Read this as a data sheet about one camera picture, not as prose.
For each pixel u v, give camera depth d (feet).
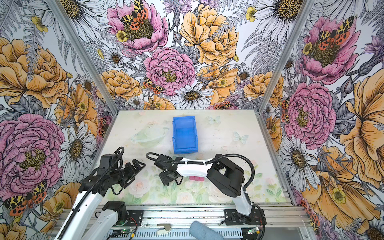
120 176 2.12
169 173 2.10
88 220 1.59
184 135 3.51
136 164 2.33
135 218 2.42
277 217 2.50
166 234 2.31
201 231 2.25
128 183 2.44
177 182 2.46
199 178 2.82
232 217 2.44
